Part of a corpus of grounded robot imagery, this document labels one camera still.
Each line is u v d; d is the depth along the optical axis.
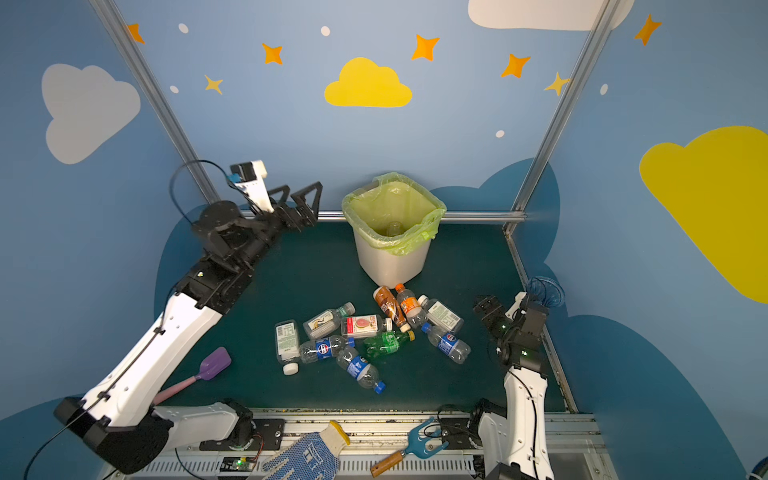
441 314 0.93
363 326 0.90
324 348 0.84
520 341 0.60
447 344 0.86
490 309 0.72
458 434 0.75
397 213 1.05
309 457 0.71
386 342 0.88
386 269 0.94
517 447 0.43
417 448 0.73
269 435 0.74
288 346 0.86
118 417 0.37
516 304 0.73
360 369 0.80
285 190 0.63
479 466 0.67
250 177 0.49
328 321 0.90
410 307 0.93
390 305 0.93
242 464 0.71
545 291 0.82
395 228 1.08
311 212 0.55
